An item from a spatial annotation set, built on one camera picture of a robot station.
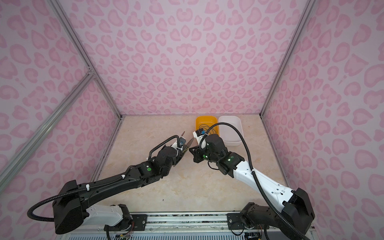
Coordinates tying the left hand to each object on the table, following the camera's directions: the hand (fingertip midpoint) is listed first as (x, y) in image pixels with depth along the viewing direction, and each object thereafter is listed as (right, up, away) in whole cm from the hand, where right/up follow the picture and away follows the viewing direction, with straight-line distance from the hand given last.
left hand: (175, 142), depth 78 cm
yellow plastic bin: (+18, +12, +36) cm, 42 cm away
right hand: (+8, -3, -4) cm, 9 cm away
